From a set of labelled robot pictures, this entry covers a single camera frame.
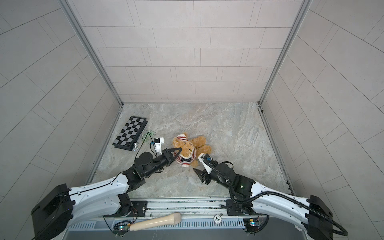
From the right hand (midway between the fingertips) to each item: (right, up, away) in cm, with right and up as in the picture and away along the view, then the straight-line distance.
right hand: (197, 167), depth 73 cm
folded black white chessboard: (-44, +14, +23) cm, 52 cm away
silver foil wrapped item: (-38, +7, +18) cm, 43 cm away
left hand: (-5, +9, -2) cm, 10 cm away
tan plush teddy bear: (+1, +9, +16) cm, 18 cm away
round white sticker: (+10, -22, -4) cm, 25 cm away
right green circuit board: (+25, -24, -5) cm, 35 cm away
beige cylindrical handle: (-13, -21, -8) cm, 26 cm away
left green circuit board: (-33, -23, -9) cm, 41 cm away
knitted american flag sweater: (-5, +3, -2) cm, 7 cm away
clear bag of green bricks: (-33, +12, +23) cm, 42 cm away
